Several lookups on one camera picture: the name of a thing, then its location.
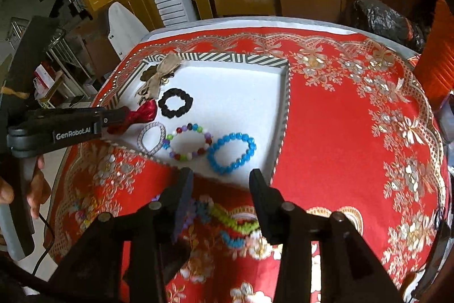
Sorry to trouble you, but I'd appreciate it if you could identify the green bead bracelet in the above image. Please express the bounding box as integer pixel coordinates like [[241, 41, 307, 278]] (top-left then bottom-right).
[[209, 204, 262, 237]]

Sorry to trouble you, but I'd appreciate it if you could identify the silver bracelet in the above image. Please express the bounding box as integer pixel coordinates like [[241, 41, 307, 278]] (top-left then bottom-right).
[[137, 122, 167, 157]]

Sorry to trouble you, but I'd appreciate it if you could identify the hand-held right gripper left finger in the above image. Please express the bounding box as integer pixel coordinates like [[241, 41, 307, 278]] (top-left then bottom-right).
[[48, 167, 195, 303]]

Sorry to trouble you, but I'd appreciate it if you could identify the red embroidered tablecloth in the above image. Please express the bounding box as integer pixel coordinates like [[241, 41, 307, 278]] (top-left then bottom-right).
[[48, 24, 451, 303]]

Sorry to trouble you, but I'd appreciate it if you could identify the striped white tray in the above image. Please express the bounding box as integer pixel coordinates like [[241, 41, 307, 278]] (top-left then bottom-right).
[[103, 53, 291, 188]]

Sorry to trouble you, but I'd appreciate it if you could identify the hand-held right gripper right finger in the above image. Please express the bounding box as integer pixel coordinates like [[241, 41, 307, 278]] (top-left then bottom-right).
[[249, 168, 405, 303]]

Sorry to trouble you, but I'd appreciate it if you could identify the black scrunchie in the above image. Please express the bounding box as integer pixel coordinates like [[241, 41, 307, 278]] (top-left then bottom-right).
[[157, 88, 194, 120]]

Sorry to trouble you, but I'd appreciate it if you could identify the person's left hand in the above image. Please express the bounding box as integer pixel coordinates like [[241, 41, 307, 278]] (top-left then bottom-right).
[[0, 155, 52, 219]]

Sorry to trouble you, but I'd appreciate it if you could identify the purple bead bracelet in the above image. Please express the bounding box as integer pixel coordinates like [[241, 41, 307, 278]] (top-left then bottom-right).
[[152, 195, 200, 230]]

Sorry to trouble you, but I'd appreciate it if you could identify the small blue bead bracelet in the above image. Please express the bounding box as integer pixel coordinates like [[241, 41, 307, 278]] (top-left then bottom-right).
[[219, 229, 249, 249]]

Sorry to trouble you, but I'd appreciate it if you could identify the black plastic bag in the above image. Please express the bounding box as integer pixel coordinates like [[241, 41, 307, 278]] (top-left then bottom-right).
[[352, 0, 427, 54]]

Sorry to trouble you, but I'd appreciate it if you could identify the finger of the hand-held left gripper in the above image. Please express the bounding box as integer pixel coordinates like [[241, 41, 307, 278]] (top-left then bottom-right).
[[101, 106, 131, 128]]

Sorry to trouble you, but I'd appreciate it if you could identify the black cable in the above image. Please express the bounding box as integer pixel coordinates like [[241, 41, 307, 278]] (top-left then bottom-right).
[[33, 214, 54, 276]]

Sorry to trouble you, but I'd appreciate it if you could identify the orange plastic chair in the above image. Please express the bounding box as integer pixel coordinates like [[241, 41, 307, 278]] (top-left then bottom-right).
[[412, 0, 454, 105]]

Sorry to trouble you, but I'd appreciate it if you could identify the multicoloured bead bracelet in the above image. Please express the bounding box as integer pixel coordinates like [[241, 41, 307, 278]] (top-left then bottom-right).
[[162, 123, 214, 162]]

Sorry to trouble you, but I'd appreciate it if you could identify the beige bow hair clip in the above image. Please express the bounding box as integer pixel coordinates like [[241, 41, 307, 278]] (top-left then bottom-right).
[[136, 52, 184, 100]]

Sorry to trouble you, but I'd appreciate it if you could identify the brown wooden cabinet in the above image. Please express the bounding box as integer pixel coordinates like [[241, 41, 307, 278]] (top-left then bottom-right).
[[74, 18, 122, 81]]

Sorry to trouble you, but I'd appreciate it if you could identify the metal rack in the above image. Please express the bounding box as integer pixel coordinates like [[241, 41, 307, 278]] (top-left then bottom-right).
[[9, 16, 93, 109]]

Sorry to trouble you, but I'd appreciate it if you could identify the red satin bow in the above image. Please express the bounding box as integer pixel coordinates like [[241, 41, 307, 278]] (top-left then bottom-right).
[[106, 100, 159, 135]]

